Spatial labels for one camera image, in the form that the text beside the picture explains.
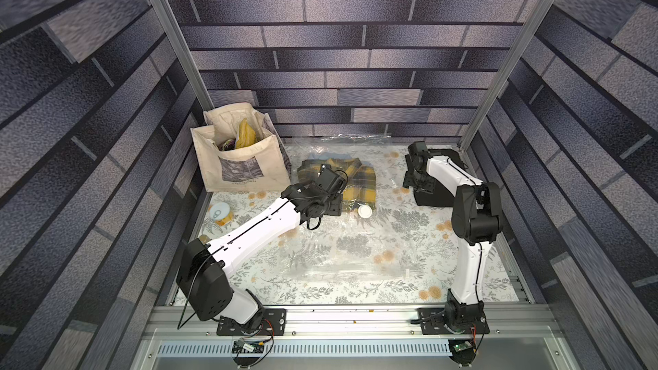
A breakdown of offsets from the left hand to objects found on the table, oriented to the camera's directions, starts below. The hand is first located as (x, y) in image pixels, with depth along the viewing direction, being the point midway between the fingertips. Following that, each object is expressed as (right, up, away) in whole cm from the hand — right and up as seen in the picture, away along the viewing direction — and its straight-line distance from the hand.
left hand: (333, 201), depth 80 cm
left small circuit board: (-26, -40, -9) cm, 49 cm away
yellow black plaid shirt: (+11, +3, +20) cm, 23 cm away
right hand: (+34, +4, +21) cm, 40 cm away
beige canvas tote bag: (-31, +16, +2) cm, 35 cm away
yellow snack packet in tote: (-32, +22, +12) cm, 41 cm away
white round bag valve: (+12, -6, +14) cm, 20 cm away
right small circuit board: (+38, -43, -8) cm, 58 cm away
